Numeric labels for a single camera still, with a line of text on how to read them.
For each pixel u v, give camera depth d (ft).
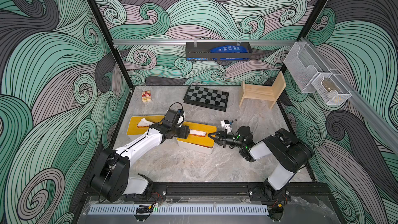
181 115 2.33
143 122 2.76
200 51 3.15
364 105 1.87
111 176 1.34
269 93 3.33
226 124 2.73
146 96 3.73
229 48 2.98
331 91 2.10
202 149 2.65
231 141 2.50
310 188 2.44
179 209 2.29
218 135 2.60
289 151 1.56
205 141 2.65
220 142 2.50
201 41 3.12
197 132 2.80
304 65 2.54
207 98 3.56
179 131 2.49
